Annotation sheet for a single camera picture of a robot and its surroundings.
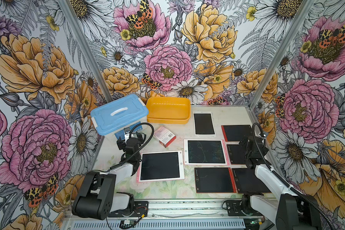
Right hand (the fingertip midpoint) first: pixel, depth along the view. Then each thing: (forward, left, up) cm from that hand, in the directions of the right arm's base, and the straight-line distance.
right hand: (251, 142), depth 87 cm
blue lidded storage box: (+15, +86, +7) cm, 88 cm away
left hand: (+5, +73, +1) cm, 74 cm away
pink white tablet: (-7, +55, -14) cm, 57 cm away
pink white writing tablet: (+1, +26, -11) cm, 28 cm away
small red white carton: (+11, +52, -7) cm, 54 cm away
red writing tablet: (-18, +7, -9) cm, 22 cm away
